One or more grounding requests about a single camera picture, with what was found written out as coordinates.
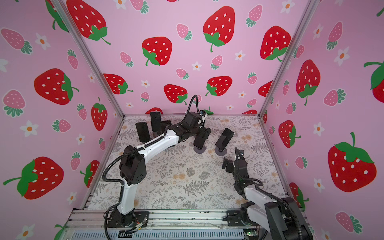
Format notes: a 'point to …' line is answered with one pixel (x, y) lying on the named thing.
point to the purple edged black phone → (198, 141)
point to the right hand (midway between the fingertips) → (231, 158)
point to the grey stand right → (220, 153)
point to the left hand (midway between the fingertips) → (206, 127)
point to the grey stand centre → (199, 150)
